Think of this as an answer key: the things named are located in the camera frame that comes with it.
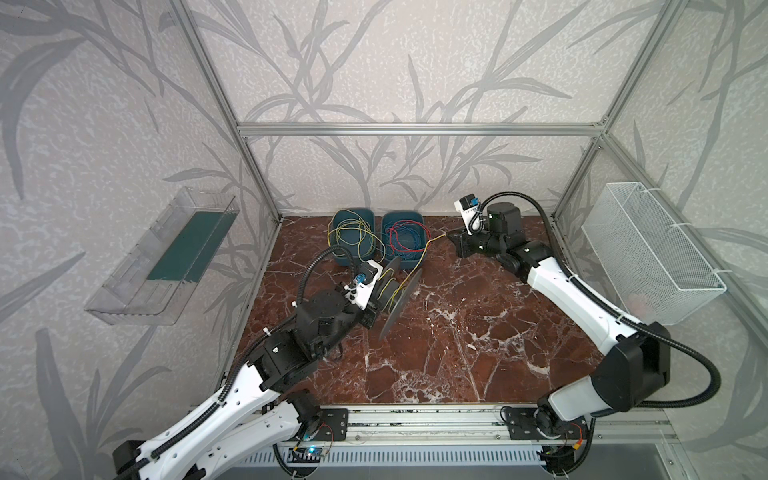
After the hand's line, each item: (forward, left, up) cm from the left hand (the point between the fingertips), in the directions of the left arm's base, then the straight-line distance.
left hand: (385, 273), depth 65 cm
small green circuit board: (-30, +16, -31) cm, 46 cm away
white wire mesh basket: (-1, -59, +2) cm, 59 cm away
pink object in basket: (-2, -61, -10) cm, 62 cm away
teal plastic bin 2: (+41, +2, -27) cm, 49 cm away
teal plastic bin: (+26, +18, -30) cm, 44 cm away
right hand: (+19, -17, -5) cm, 26 cm away
